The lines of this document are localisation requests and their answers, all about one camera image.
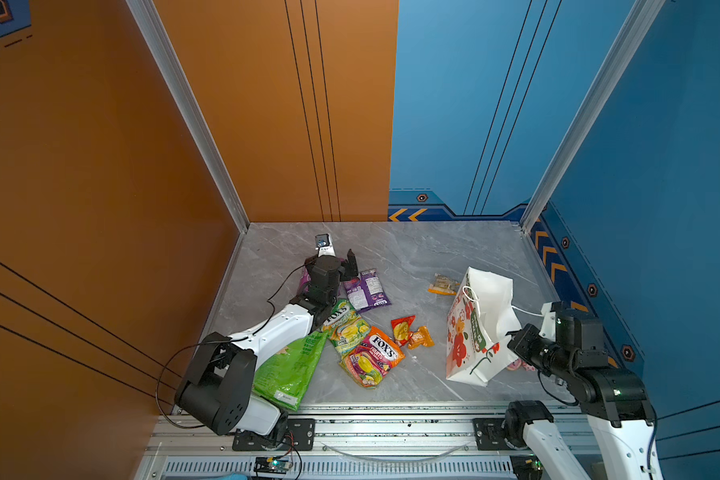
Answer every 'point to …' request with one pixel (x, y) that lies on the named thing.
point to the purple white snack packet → (367, 291)
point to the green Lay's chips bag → (285, 374)
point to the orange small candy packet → (420, 337)
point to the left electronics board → (272, 465)
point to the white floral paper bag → (480, 318)
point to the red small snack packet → (401, 329)
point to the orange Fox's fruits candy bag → (372, 358)
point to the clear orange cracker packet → (443, 284)
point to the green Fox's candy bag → (343, 328)
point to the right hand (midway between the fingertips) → (501, 333)
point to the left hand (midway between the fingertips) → (337, 250)
